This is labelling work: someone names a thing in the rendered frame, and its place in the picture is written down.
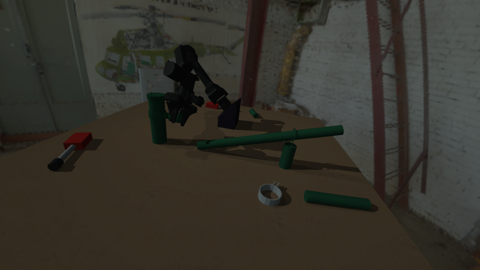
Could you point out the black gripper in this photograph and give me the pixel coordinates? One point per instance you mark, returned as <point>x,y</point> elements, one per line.
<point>177,103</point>

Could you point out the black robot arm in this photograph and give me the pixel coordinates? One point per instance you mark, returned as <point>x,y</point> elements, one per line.
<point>186,60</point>

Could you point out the grey metal band with two small prongs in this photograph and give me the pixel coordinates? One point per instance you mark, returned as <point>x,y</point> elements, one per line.
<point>271,187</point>

